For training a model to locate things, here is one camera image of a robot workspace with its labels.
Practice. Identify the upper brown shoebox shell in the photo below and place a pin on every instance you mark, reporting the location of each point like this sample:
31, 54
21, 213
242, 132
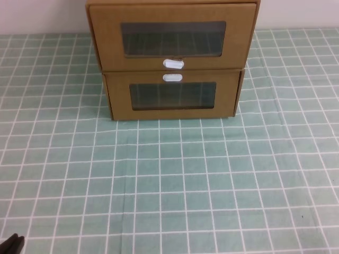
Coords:
258, 10

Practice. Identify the brown cardboard drawer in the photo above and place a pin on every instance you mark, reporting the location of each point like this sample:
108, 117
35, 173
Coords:
106, 39

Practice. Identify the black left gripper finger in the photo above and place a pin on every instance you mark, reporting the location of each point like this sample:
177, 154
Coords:
13, 245

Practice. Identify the cyan checkered tablecloth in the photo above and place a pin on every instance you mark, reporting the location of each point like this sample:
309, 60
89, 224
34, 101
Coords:
264, 181

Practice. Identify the lower brown cardboard shoebox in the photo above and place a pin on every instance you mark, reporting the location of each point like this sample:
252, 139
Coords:
188, 94

